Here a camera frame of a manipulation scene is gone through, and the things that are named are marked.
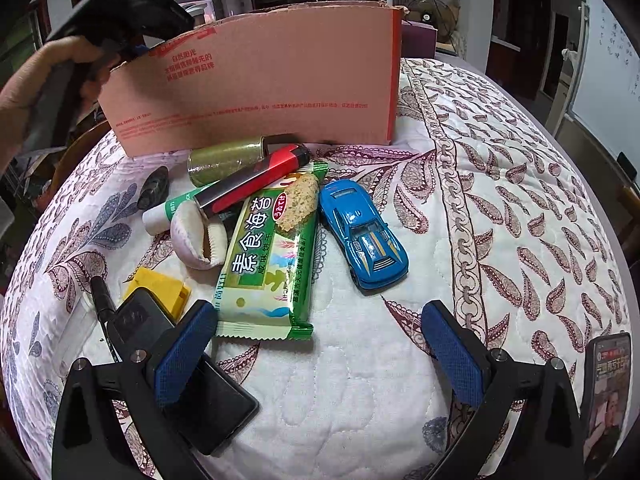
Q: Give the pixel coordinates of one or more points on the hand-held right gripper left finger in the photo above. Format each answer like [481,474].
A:
[182,355]

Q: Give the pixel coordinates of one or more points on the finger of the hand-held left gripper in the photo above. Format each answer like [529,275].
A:
[131,52]

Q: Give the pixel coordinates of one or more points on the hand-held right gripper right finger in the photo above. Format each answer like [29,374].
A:
[452,355]

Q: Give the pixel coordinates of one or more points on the black smartphone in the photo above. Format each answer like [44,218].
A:
[215,410]

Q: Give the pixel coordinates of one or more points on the green snack packet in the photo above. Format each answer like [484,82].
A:
[265,270]

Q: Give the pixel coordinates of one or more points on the green white glue stick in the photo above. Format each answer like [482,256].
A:
[160,217]

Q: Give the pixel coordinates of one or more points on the olive green metallic cylinder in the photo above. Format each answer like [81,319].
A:
[220,160]

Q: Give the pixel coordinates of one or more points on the brown cardboard box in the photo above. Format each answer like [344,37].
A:
[275,75]

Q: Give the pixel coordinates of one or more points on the person's left hand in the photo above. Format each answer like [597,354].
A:
[30,80]

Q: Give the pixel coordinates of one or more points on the yellow plastic block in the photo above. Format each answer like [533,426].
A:
[160,287]

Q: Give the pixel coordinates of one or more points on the black marker pen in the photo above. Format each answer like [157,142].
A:
[102,300]

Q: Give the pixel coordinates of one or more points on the white seashell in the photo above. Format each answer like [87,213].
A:
[187,235]

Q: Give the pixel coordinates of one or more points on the paisley quilted tablecloth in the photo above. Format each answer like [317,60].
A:
[500,210]

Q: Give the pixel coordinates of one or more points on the blue toy car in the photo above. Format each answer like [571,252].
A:
[360,230]

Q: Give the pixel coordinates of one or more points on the smartphone with lit screen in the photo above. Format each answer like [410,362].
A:
[607,395]

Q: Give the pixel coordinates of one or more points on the red black pen case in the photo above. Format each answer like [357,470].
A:
[260,172]

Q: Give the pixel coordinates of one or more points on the purple box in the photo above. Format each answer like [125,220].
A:
[417,40]

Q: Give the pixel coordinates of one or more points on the standing fan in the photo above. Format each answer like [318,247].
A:
[430,15]

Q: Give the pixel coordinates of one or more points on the whiteboard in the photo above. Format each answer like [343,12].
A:
[615,85]

